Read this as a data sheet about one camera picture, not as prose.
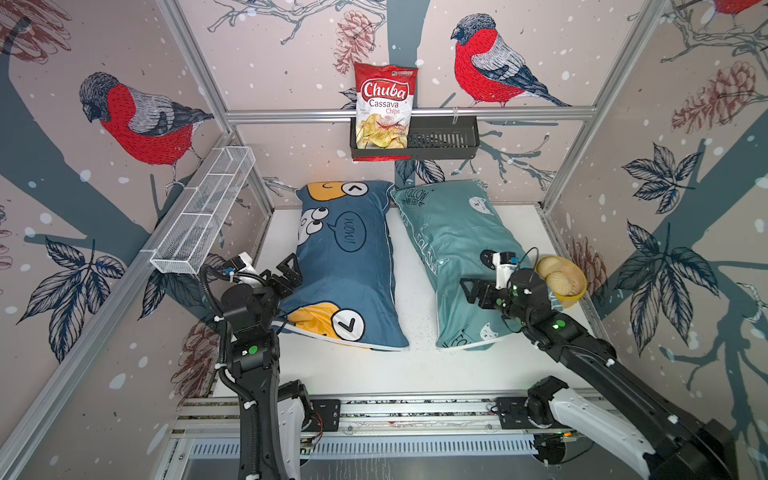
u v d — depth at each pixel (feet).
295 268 2.29
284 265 2.15
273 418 1.50
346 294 2.74
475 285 2.29
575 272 3.13
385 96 2.73
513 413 2.39
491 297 2.25
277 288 2.13
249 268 2.08
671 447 1.30
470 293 2.34
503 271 2.29
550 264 3.05
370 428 2.39
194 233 2.40
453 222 3.13
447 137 3.51
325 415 2.40
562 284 2.95
